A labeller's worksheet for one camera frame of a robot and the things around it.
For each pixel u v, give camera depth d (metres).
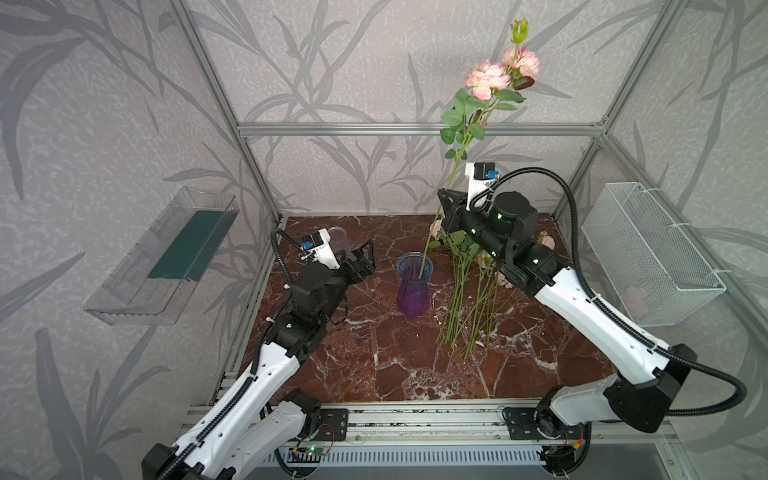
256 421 0.45
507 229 0.47
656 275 0.62
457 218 0.57
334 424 0.74
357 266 0.62
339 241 0.89
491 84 0.48
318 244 0.59
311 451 0.71
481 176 0.53
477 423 0.75
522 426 0.73
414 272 0.78
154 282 0.63
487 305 0.94
